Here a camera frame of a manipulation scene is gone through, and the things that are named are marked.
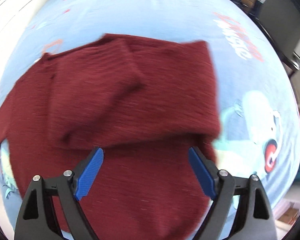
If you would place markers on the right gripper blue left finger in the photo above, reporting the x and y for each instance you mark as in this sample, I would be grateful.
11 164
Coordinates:
37 217

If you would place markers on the dark red knitted sweater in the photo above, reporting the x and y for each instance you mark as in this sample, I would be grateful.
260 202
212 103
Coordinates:
145 102

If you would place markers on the dark grey chair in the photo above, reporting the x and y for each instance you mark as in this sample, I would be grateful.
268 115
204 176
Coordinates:
279 21

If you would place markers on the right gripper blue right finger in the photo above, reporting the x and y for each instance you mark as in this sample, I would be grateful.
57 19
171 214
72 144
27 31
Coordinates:
254 218

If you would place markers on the blue dinosaur print bedsheet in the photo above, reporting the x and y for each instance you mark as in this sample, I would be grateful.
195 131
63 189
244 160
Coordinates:
259 125

